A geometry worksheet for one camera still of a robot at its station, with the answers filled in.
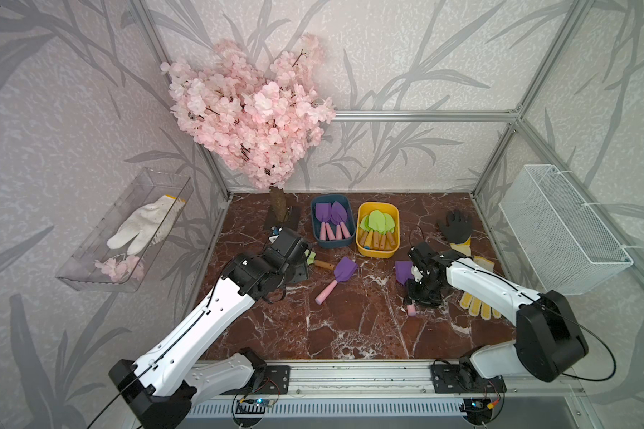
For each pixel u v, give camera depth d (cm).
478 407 74
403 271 94
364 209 109
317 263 96
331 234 104
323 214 112
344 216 111
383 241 101
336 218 109
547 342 43
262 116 64
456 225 108
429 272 63
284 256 51
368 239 101
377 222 108
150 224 68
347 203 108
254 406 72
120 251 63
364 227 106
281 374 75
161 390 37
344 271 96
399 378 76
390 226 107
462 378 65
